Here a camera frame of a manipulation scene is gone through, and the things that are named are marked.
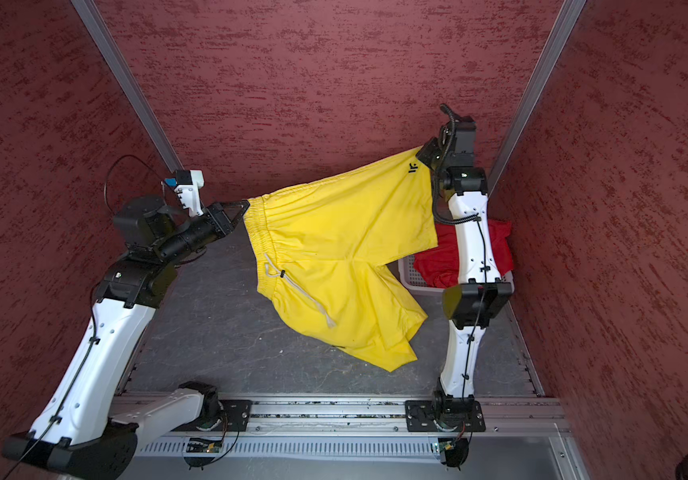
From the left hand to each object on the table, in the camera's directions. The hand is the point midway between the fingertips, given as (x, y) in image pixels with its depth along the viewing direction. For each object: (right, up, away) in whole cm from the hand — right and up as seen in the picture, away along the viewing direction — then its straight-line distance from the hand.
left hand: (249, 209), depth 62 cm
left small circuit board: (-16, -58, +11) cm, 61 cm away
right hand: (+41, +19, +17) cm, 48 cm away
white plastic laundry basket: (+42, -22, +22) cm, 52 cm away
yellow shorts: (+16, -10, +11) cm, 21 cm away
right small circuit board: (+46, -58, +11) cm, 74 cm away
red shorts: (+52, -16, +38) cm, 67 cm away
